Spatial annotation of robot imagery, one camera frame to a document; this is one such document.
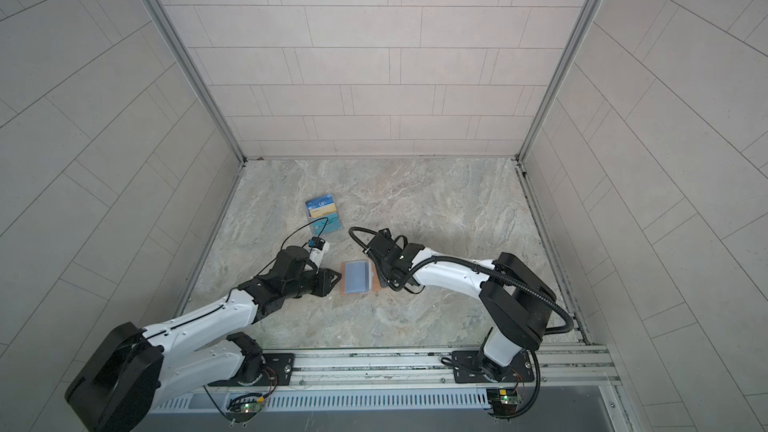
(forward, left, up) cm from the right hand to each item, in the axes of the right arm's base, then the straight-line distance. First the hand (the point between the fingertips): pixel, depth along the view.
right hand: (387, 276), depth 86 cm
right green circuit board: (-30, -26, -3) cm, 40 cm away
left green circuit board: (-29, +31, +2) cm, 42 cm away
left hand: (0, +11, +3) cm, 12 cm away
